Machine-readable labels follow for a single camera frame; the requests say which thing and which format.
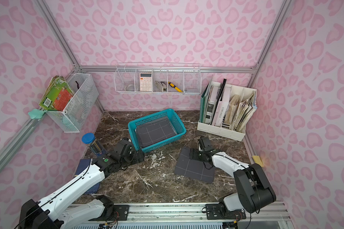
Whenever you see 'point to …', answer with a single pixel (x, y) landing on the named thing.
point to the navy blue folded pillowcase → (83, 165)
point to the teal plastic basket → (177, 125)
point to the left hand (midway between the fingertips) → (138, 153)
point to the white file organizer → (225, 130)
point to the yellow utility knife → (178, 89)
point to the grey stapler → (160, 85)
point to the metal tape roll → (130, 88)
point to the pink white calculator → (145, 81)
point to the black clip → (77, 85)
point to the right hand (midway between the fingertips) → (194, 153)
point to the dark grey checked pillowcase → (152, 133)
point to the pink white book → (222, 106)
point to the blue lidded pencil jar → (90, 138)
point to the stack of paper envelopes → (238, 114)
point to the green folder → (203, 101)
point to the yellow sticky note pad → (258, 160)
